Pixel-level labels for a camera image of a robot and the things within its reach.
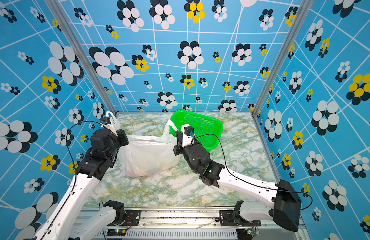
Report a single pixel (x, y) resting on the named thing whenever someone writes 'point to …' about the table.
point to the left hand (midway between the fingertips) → (123, 129)
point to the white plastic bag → (141, 155)
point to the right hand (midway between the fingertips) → (178, 132)
